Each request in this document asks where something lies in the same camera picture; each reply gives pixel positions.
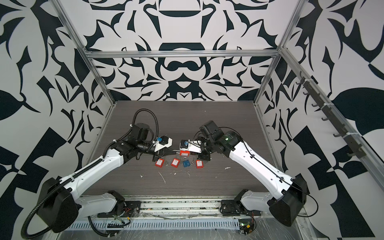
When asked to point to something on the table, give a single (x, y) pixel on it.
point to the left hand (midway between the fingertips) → (176, 148)
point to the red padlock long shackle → (175, 162)
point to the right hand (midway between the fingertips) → (193, 149)
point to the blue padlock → (186, 163)
